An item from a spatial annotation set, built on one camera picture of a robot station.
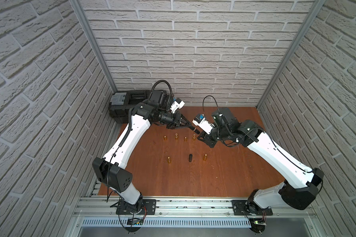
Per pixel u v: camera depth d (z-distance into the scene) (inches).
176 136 38.4
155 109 20.7
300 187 15.8
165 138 38.6
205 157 34.6
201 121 22.7
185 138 38.7
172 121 24.2
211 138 23.0
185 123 26.4
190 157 34.0
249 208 25.6
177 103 25.8
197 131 26.8
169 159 33.9
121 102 38.4
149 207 29.1
